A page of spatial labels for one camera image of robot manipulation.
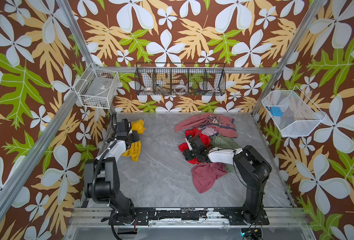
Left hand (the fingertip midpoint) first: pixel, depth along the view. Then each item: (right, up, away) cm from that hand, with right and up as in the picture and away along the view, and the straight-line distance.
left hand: (133, 132), depth 95 cm
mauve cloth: (+50, 0, +6) cm, 51 cm away
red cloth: (+40, 0, +5) cm, 40 cm away
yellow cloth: (+2, -10, -4) cm, 11 cm away
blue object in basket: (+86, +13, -8) cm, 88 cm away
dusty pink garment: (+64, +5, +13) cm, 65 cm away
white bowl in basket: (+31, +29, +4) cm, 43 cm away
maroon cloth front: (+44, -24, -9) cm, 51 cm away
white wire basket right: (+94, +8, -16) cm, 96 cm away
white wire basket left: (-18, +26, -9) cm, 33 cm away
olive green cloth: (+55, -5, -3) cm, 55 cm away
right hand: (+35, -13, +3) cm, 37 cm away
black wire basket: (+30, +35, +1) cm, 46 cm away
